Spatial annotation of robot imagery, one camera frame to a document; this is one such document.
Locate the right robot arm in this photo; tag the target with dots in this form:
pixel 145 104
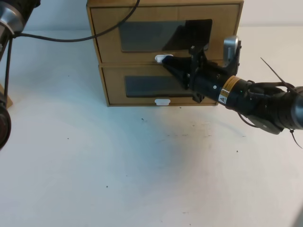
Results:
pixel 270 106

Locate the cardboard shoebox drawer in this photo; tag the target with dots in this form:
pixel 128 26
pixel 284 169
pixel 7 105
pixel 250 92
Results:
pixel 140 84
pixel 104 14

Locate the cardboard piece at left edge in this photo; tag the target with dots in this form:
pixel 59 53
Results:
pixel 9 101

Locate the white drawer handle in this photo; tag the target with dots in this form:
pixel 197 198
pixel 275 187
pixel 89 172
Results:
pixel 162 102
pixel 160 57

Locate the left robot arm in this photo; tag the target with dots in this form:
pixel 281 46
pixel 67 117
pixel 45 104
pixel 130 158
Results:
pixel 14 15

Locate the black zip tie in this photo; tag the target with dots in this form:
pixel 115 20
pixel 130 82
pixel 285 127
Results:
pixel 290 89

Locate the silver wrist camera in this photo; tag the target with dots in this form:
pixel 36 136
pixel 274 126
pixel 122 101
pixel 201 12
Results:
pixel 230 50

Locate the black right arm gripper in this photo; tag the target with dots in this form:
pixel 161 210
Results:
pixel 205 78

